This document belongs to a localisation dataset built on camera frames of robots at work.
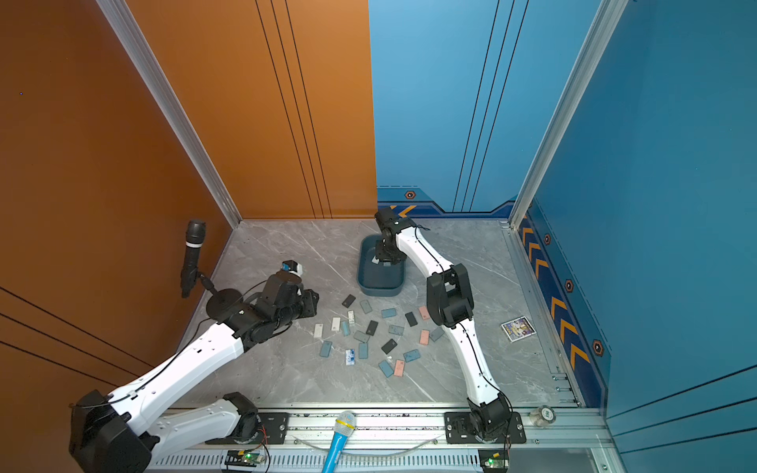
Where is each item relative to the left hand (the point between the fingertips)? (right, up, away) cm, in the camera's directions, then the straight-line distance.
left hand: (318, 292), depth 81 cm
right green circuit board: (+46, -39, -10) cm, 61 cm away
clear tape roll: (+56, -28, -12) cm, 64 cm away
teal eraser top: (+20, -9, +13) cm, 25 cm away
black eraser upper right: (+27, -10, +11) cm, 31 cm away
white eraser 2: (+3, -12, +10) cm, 16 cm away
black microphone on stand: (-34, -5, +14) cm, 38 cm away
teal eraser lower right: (+27, -19, +4) cm, 33 cm away
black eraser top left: (+7, -5, +15) cm, 17 cm away
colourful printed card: (+59, -12, +8) cm, 61 cm away
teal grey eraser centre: (+22, -13, +8) cm, 27 cm away
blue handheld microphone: (+9, -31, -11) cm, 34 cm away
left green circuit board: (-15, -39, -11) cm, 43 cm away
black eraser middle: (+14, -12, +10) cm, 21 cm away
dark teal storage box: (+17, +1, +24) cm, 30 cm away
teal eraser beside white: (+6, -13, +9) cm, 17 cm away
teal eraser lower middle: (+12, -18, +5) cm, 22 cm away
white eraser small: (+8, -10, +10) cm, 16 cm away
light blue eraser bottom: (+19, -22, +1) cm, 29 cm away
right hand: (+19, +9, +22) cm, 30 cm away
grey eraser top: (+12, -7, +14) cm, 20 cm away
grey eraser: (+12, -15, +8) cm, 21 cm away
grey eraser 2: (+35, -14, +8) cm, 38 cm away
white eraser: (-2, -13, +8) cm, 15 cm away
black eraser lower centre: (+20, -17, +6) cm, 27 cm away
